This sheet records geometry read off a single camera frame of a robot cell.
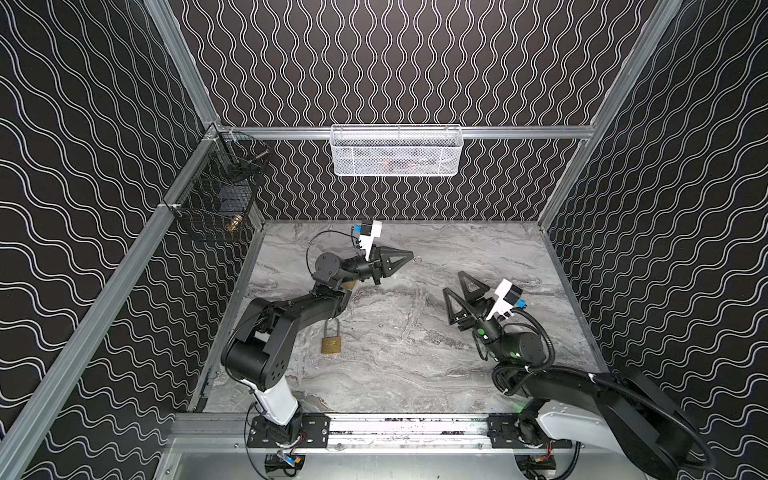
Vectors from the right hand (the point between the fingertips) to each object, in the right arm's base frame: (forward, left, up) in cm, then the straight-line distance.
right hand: (454, 283), depth 68 cm
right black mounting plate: (-25, -14, -21) cm, 36 cm away
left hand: (+4, +8, +3) cm, 9 cm away
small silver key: (+7, +8, +1) cm, 10 cm away
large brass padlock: (-3, +33, -28) cm, 43 cm away
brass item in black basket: (+19, +57, +2) cm, 60 cm away
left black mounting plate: (-26, +34, -28) cm, 51 cm away
